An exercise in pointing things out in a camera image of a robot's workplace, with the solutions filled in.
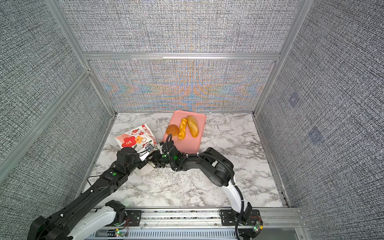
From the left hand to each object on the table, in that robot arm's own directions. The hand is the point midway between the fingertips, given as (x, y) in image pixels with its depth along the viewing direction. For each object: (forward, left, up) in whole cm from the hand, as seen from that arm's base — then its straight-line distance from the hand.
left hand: (144, 149), depth 83 cm
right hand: (-4, 0, -5) cm, 7 cm away
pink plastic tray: (+12, -26, -15) cm, 32 cm away
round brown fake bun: (+22, -14, -10) cm, 28 cm away
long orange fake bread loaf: (+24, -29, -9) cm, 39 cm away
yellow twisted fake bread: (+23, -21, -11) cm, 33 cm away
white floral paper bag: (+8, +4, 0) cm, 9 cm away
